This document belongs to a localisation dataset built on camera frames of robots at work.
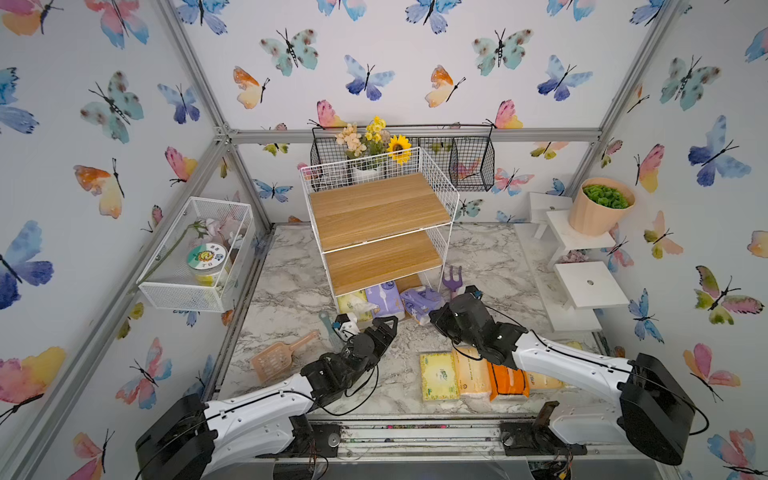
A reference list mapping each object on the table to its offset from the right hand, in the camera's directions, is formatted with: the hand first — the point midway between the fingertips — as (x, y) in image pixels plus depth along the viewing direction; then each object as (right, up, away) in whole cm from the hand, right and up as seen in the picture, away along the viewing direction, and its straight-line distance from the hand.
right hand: (428, 310), depth 81 cm
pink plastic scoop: (-43, -15, +6) cm, 46 cm away
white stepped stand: (+39, +4, +4) cm, 40 cm away
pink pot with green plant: (+44, +27, -4) cm, 51 cm away
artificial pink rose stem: (-53, +21, -3) cm, 57 cm away
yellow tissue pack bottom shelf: (-20, 0, +10) cm, 23 cm away
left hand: (-8, -4, -3) cm, 9 cm away
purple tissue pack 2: (-2, +1, +7) cm, 7 cm away
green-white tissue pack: (+2, -17, -2) cm, 17 cm away
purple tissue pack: (-11, +2, +12) cm, 17 cm away
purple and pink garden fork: (+11, +5, +23) cm, 26 cm away
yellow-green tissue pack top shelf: (+43, -11, +5) cm, 45 cm away
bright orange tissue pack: (+19, -18, -4) cm, 26 cm away
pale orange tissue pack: (+12, -16, -1) cm, 20 cm away
